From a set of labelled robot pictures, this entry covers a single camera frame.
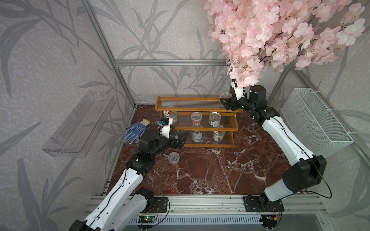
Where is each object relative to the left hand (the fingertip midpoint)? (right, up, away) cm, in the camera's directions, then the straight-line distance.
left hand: (181, 130), depth 70 cm
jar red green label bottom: (+22, -6, +21) cm, 31 cm away
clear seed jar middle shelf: (+8, +6, +15) cm, 18 cm away
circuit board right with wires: (+45, -47, +2) cm, 65 cm away
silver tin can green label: (+18, +5, +14) cm, 24 cm away
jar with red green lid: (-7, +8, +14) cm, 18 cm away
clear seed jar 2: (-6, -18, +14) cm, 24 cm away
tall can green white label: (+8, -6, +20) cm, 22 cm away
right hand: (+24, +19, +8) cm, 32 cm away
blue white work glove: (-37, -2, +35) cm, 51 cm away
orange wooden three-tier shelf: (-1, +16, +48) cm, 50 cm away
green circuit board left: (-18, -44, 0) cm, 47 cm away
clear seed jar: (+23, +19, +8) cm, 31 cm away
